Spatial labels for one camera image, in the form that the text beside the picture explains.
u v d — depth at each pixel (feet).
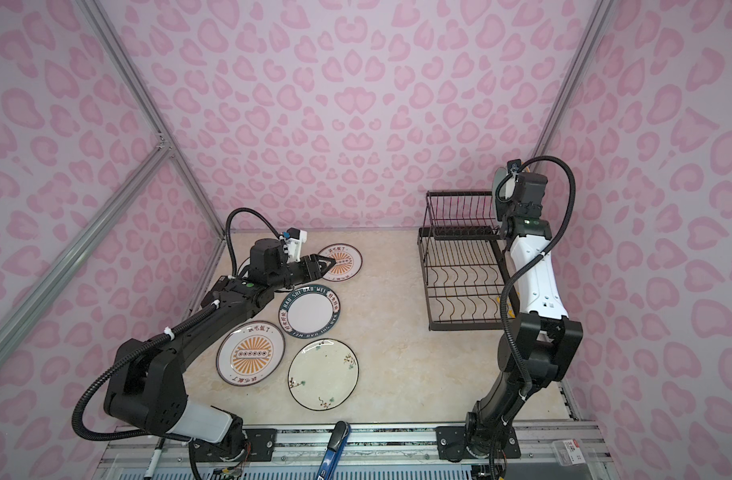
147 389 1.41
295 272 2.39
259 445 2.40
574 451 2.31
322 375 2.76
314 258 2.46
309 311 3.23
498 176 3.36
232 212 2.24
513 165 2.26
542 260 1.72
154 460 2.31
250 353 2.89
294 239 2.50
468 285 3.31
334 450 2.26
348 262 3.60
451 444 2.41
